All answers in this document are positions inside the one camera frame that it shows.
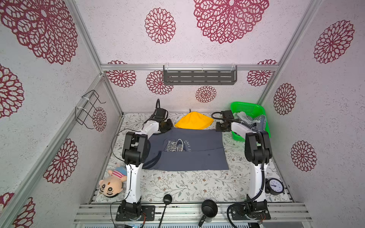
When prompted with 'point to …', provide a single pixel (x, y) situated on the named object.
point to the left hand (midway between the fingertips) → (173, 126)
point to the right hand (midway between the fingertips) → (218, 124)
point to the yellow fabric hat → (194, 120)
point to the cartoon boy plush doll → (111, 185)
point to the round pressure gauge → (273, 186)
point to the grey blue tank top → (186, 149)
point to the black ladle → (167, 199)
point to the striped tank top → (258, 123)
